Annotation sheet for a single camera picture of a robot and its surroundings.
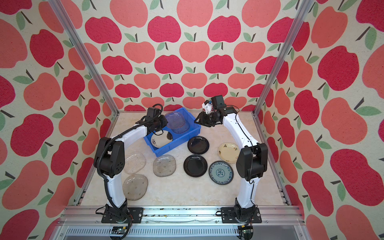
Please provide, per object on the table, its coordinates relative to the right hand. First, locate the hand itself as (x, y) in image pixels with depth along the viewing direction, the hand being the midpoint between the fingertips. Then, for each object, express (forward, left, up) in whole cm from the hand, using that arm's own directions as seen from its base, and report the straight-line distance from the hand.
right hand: (200, 121), depth 87 cm
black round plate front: (-19, +1, -21) cm, 28 cm away
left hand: (+6, +20, -8) cm, 22 cm away
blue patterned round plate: (-21, -15, -21) cm, 34 cm away
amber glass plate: (+8, +16, -11) cm, 21 cm away
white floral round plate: (-2, +28, -19) cm, 34 cm away
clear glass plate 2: (-35, +34, -21) cm, 53 cm away
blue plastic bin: (+4, +4, -14) cm, 15 cm away
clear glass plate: (-20, +20, -22) cm, 36 cm away
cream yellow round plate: (-7, -20, -21) cm, 30 cm away
